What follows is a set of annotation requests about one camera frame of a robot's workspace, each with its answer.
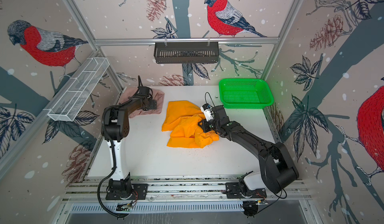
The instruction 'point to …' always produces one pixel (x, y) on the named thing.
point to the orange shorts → (182, 119)
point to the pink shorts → (129, 92)
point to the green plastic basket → (245, 93)
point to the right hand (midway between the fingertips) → (198, 124)
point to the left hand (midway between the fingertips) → (148, 104)
